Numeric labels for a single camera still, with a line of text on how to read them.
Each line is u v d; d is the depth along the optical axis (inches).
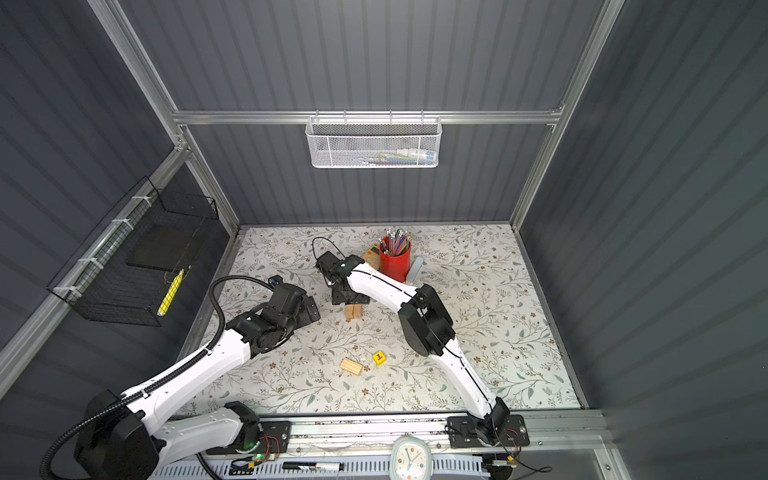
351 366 33.3
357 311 37.3
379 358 33.3
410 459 26.9
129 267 28.4
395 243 38.8
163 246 30.3
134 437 15.2
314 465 27.2
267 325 22.9
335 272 28.2
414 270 40.2
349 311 36.9
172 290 27.3
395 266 39.3
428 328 23.0
